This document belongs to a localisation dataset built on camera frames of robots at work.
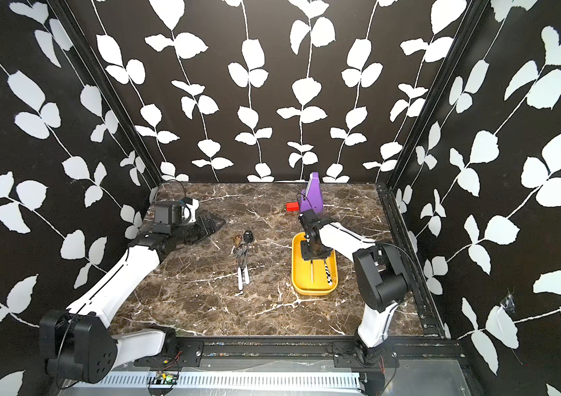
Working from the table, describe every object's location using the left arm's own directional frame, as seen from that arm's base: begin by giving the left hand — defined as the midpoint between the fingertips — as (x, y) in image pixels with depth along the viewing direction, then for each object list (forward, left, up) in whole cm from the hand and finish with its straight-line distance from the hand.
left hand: (221, 221), depth 82 cm
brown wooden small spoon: (+5, -2, -21) cm, 22 cm away
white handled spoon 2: (-10, -7, -19) cm, 23 cm away
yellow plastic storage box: (-10, -27, -19) cm, 35 cm away
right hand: (-3, -31, -17) cm, 36 cm away
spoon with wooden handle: (-11, -31, -19) cm, 38 cm away
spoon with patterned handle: (-12, -37, -19) cm, 44 cm away
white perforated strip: (-43, -1, -20) cm, 47 cm away
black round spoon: (+6, -7, -19) cm, 21 cm away
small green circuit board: (-41, +14, -21) cm, 48 cm away
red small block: (+20, -26, -18) cm, 37 cm away
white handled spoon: (-2, -4, -20) cm, 20 cm away
